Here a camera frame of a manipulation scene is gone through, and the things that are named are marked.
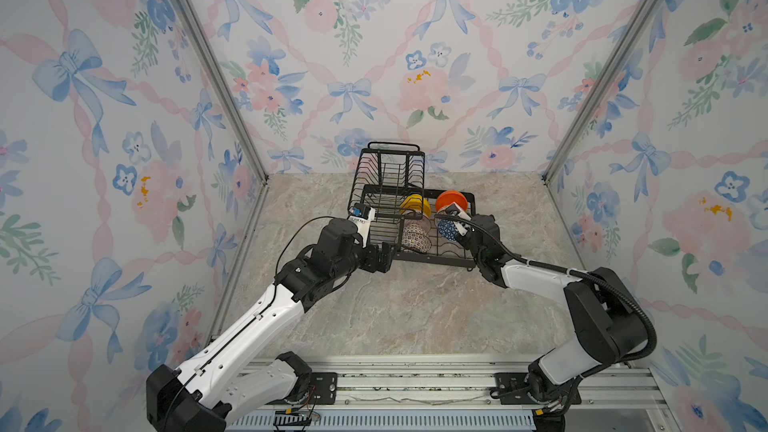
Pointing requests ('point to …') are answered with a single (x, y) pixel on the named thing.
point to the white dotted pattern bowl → (415, 237)
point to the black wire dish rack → (422, 224)
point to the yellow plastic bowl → (417, 202)
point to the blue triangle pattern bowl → (448, 229)
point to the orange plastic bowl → (449, 197)
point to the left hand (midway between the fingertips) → (382, 239)
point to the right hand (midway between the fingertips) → (470, 212)
